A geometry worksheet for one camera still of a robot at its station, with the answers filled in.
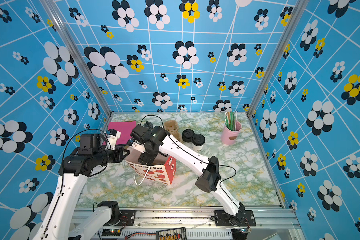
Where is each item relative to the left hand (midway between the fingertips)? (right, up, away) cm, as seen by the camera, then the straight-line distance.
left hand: (129, 151), depth 71 cm
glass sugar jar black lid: (+2, +13, +27) cm, 30 cm away
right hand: (+9, -3, +5) cm, 11 cm away
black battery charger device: (+24, -38, -2) cm, 45 cm away
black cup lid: (+35, +4, +18) cm, 40 cm away
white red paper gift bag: (+17, -9, -2) cm, 19 cm away
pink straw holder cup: (+56, +5, +24) cm, 61 cm away
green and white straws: (+57, +16, +25) cm, 64 cm away
